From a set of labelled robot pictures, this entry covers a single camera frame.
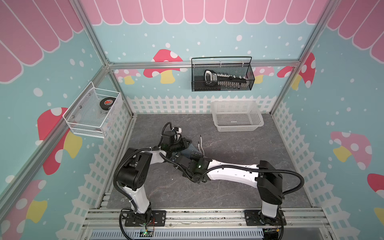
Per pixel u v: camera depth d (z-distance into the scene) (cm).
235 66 90
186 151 91
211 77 89
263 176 52
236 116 129
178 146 85
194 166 60
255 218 74
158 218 74
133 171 50
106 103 79
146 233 71
